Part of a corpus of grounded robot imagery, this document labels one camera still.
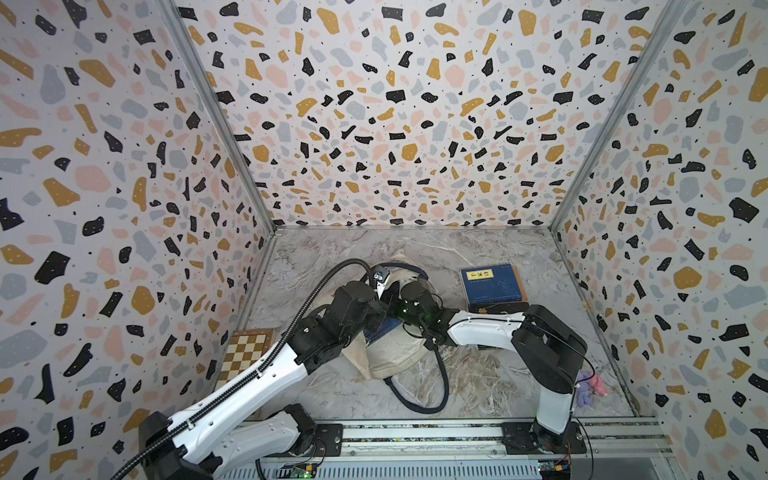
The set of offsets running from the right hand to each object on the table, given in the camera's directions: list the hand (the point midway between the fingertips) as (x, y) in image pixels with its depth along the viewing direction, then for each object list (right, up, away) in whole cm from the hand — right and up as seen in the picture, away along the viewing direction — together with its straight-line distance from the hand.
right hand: (377, 298), depth 86 cm
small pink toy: (+60, -23, -5) cm, 65 cm away
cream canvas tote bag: (+5, -17, +2) cm, 18 cm away
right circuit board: (+44, -39, -15) cm, 61 cm away
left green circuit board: (-16, -39, -16) cm, 45 cm away
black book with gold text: (+38, -5, +11) cm, 40 cm away
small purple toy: (+56, -26, -6) cm, 62 cm away
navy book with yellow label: (+39, +3, +14) cm, 41 cm away
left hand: (+2, +3, -13) cm, 14 cm away
